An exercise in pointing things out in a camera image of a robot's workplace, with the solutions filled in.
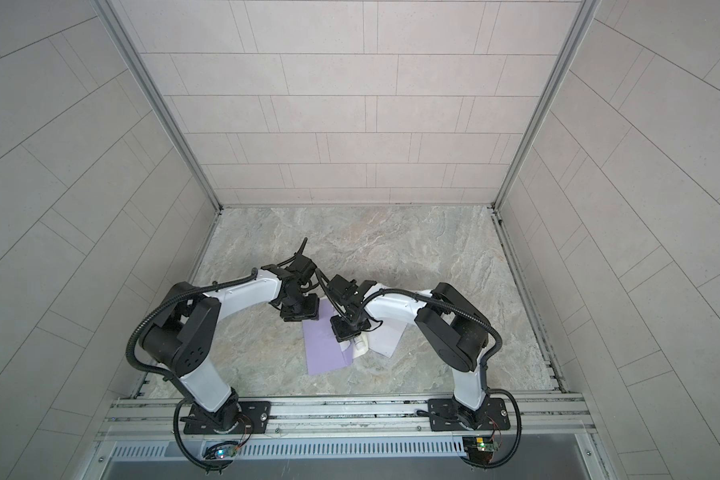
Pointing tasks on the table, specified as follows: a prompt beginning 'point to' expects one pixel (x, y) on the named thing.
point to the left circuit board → (225, 452)
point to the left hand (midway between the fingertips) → (322, 313)
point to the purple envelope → (323, 351)
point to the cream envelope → (361, 345)
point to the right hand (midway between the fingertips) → (339, 340)
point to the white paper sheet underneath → (384, 339)
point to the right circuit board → (486, 446)
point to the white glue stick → (347, 345)
